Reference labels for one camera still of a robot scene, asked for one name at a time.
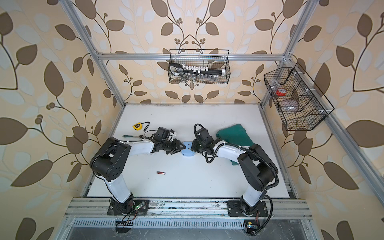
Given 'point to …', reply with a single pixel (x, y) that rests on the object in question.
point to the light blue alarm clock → (187, 152)
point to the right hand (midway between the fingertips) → (192, 146)
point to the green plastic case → (235, 134)
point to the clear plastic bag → (289, 105)
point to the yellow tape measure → (138, 126)
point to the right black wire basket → (302, 104)
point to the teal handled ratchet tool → (141, 136)
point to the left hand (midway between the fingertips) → (182, 146)
